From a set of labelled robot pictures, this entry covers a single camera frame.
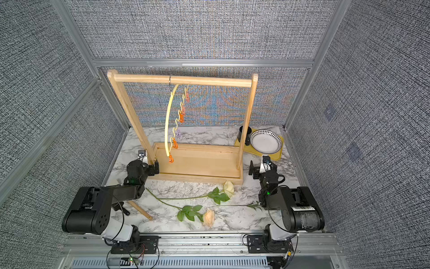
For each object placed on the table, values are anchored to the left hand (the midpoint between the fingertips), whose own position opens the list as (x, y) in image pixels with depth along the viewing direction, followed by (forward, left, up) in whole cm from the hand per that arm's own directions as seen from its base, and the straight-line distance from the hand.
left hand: (150, 159), depth 93 cm
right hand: (-4, -61, +4) cm, 61 cm away
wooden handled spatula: (-26, +1, -6) cm, 27 cm away
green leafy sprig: (-26, -56, -7) cm, 62 cm away
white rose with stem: (-20, -37, -7) cm, 43 cm away
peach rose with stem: (-32, -32, -4) cm, 45 cm away
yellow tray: (+3, -74, -6) cm, 74 cm away
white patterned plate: (+15, -70, -7) cm, 72 cm away
